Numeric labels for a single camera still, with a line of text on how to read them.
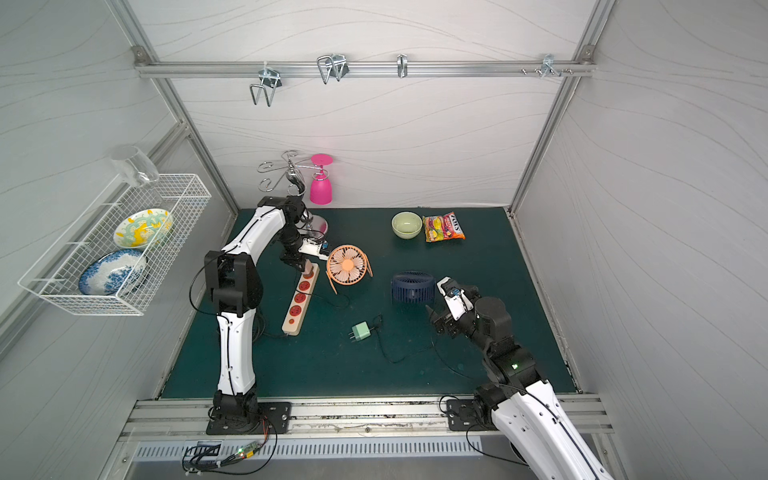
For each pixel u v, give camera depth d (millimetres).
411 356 842
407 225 1109
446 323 650
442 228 1100
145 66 767
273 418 728
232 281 611
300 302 926
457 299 625
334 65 760
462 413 734
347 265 948
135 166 639
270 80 784
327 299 965
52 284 547
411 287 861
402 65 781
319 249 861
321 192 1040
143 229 703
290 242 842
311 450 702
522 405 494
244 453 687
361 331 861
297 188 991
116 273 628
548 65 764
